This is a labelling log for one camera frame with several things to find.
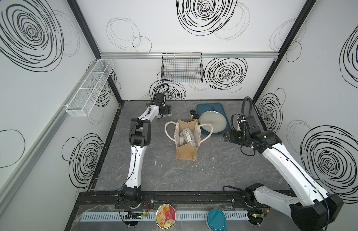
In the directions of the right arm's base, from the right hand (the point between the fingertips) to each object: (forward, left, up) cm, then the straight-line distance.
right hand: (231, 137), depth 76 cm
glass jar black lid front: (+28, +17, -18) cm, 37 cm away
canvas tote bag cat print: (+6, +32, -5) cm, 33 cm away
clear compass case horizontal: (+4, +24, -9) cm, 26 cm away
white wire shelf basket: (+16, +87, +6) cm, 89 cm away
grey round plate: (+24, +1, -18) cm, 30 cm away
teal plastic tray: (+38, +11, -20) cm, 44 cm away
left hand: (+33, +42, -18) cm, 56 cm away
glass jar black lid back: (+24, +21, -9) cm, 33 cm away
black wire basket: (+70, +28, -3) cm, 75 cm away
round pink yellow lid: (-35, +33, -15) cm, 50 cm away
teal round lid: (-36, +10, -12) cm, 39 cm away
